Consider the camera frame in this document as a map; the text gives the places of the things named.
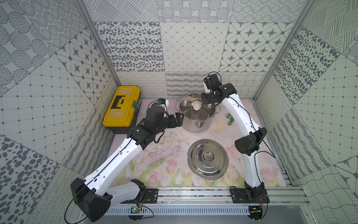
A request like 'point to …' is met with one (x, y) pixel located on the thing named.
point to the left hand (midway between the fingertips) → (176, 112)
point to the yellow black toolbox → (121, 114)
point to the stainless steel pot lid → (208, 159)
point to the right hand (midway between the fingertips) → (207, 100)
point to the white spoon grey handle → (196, 105)
